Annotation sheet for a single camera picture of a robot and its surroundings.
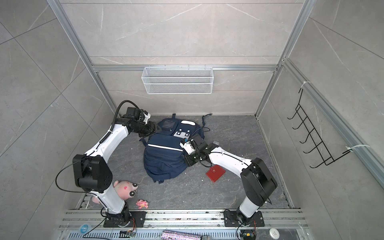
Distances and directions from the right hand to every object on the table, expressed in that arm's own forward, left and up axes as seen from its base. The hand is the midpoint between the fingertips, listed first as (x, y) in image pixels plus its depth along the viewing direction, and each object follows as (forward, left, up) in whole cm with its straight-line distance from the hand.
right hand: (185, 158), depth 86 cm
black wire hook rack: (-1, -61, +22) cm, 65 cm away
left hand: (+15, +17, +11) cm, 25 cm away
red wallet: (-6, -18, -8) cm, 20 cm away
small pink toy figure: (-22, +23, -6) cm, 32 cm away
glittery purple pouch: (-36, +7, -5) cm, 37 cm away
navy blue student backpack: (0, +13, +4) cm, 13 cm away
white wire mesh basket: (+48, +5, +21) cm, 53 cm away
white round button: (-36, -42, -8) cm, 56 cm away
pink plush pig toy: (-16, +30, -2) cm, 35 cm away
